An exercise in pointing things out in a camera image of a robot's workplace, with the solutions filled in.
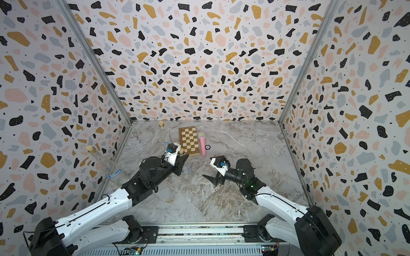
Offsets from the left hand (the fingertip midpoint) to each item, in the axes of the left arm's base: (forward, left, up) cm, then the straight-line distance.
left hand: (186, 153), depth 73 cm
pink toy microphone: (+29, -5, -22) cm, 37 cm away
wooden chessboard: (+25, +4, -23) cm, 34 cm away
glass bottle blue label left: (-5, +36, -12) cm, 38 cm away
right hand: (-4, -11, -6) cm, 13 cm away
